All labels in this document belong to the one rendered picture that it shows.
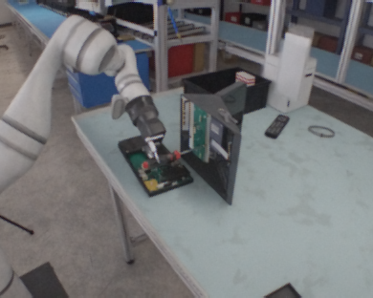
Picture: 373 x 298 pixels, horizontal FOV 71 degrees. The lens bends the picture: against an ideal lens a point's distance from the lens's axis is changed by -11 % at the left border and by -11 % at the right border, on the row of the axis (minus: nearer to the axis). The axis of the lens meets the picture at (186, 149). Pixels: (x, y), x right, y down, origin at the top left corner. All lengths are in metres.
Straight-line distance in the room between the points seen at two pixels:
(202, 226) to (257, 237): 0.13
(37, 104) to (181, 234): 0.40
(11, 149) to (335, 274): 0.66
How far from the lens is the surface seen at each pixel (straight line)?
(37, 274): 0.86
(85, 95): 2.27
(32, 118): 0.52
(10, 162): 0.52
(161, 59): 2.36
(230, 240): 0.67
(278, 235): 0.70
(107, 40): 0.55
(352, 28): 1.92
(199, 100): 0.75
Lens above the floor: 1.52
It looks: 34 degrees down
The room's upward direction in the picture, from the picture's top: 1 degrees clockwise
